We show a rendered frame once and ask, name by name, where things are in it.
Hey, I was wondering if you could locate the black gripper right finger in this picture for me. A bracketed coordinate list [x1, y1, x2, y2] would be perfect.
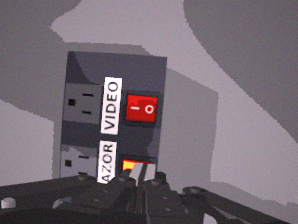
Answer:
[138, 163, 290, 224]

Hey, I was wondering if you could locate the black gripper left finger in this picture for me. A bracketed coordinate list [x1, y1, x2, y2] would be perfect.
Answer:
[0, 162, 146, 217]

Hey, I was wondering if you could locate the grey power strip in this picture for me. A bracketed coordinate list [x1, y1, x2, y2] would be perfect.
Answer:
[59, 51, 167, 183]

